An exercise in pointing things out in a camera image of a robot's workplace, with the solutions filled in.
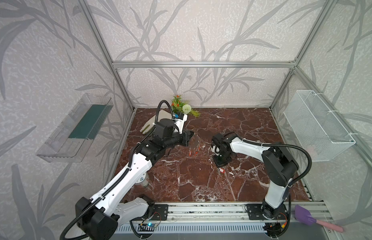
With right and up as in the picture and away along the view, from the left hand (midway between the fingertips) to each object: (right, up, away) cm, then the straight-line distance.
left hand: (196, 129), depth 71 cm
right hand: (+13, -21, +19) cm, 31 cm away
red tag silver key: (+16, -25, +18) cm, 35 cm away
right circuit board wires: (+38, -47, -1) cm, 61 cm away
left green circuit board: (-24, -48, +1) cm, 53 cm away
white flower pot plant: (-12, +14, +28) cm, 34 cm away
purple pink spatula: (+53, -43, +2) cm, 69 cm away
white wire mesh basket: (+54, -1, -8) cm, 54 cm away
